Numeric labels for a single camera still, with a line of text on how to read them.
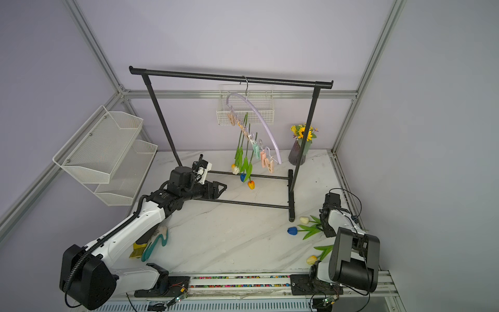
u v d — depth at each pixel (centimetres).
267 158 65
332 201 73
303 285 73
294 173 87
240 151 88
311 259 80
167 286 71
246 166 90
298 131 93
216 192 71
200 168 70
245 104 61
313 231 86
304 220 90
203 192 70
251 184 89
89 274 39
